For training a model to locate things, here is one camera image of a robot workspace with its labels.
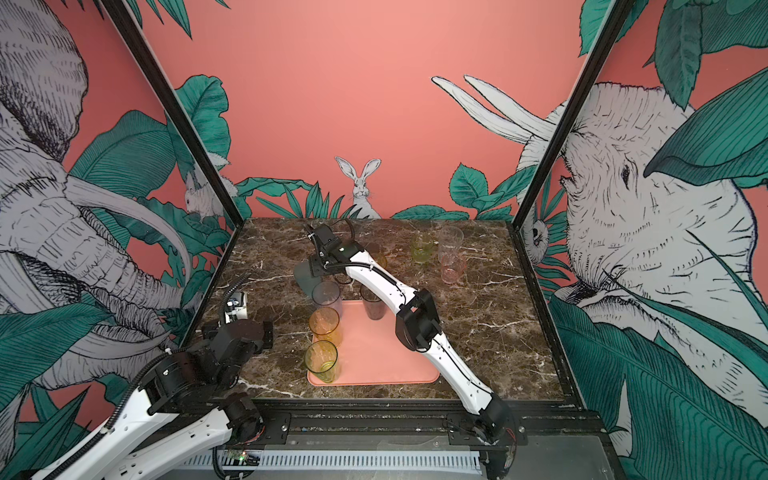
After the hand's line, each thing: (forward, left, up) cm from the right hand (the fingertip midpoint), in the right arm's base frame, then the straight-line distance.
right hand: (312, 264), depth 92 cm
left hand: (-23, +9, +10) cm, 27 cm away
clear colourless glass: (+17, -47, -10) cm, 51 cm away
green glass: (-29, -7, -2) cm, 30 cm away
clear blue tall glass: (-9, -5, -3) cm, 11 cm away
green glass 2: (+17, -37, -12) cm, 42 cm away
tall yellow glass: (-21, -8, +1) cm, 22 cm away
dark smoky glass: (-10, -20, -9) cm, 24 cm away
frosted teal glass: (+2, +5, -11) cm, 12 cm away
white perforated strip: (-49, -35, -12) cm, 62 cm away
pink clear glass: (+6, -47, -11) cm, 48 cm away
